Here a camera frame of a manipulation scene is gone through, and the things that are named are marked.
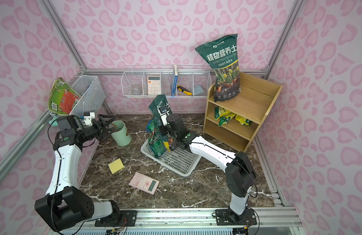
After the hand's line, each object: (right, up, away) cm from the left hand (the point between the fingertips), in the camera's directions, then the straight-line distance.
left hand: (112, 121), depth 74 cm
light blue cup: (+45, +22, +27) cm, 57 cm away
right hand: (+23, +1, +6) cm, 24 cm away
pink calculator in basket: (+16, +23, +20) cm, 35 cm away
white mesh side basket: (-20, +18, +14) cm, 30 cm away
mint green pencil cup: (-5, -9, +19) cm, 22 cm away
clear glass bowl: (+4, +20, +23) cm, 30 cm away
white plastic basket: (+33, -25, +19) cm, 46 cm away
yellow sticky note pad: (-7, -28, +19) cm, 34 cm away
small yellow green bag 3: (+71, 0, +14) cm, 73 cm away
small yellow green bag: (+58, +6, +19) cm, 61 cm away
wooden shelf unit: (+68, 0, +16) cm, 70 cm away
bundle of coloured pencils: (-8, -4, +21) cm, 23 cm away
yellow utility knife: (+36, +21, +24) cm, 48 cm away
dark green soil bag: (+23, +12, +10) cm, 27 cm away
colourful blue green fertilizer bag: (+19, -9, +14) cm, 25 cm away
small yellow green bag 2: (+60, +1, +12) cm, 61 cm away
